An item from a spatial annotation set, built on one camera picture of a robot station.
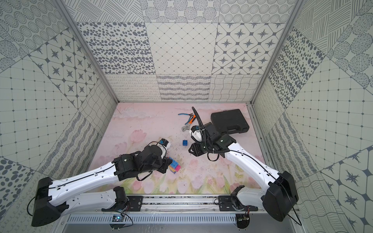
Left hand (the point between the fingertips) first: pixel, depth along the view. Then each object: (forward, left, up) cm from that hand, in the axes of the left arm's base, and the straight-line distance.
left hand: (175, 165), depth 70 cm
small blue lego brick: (+21, -2, -15) cm, 26 cm away
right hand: (+8, -8, -2) cm, 12 cm away
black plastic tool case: (+37, -36, -11) cm, 52 cm away
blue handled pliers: (+48, -5, -17) cm, 51 cm away
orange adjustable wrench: (+34, -3, -15) cm, 38 cm away
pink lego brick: (+1, 0, -7) cm, 7 cm away
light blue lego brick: (+2, +1, -4) cm, 4 cm away
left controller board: (-21, +29, -18) cm, 40 cm away
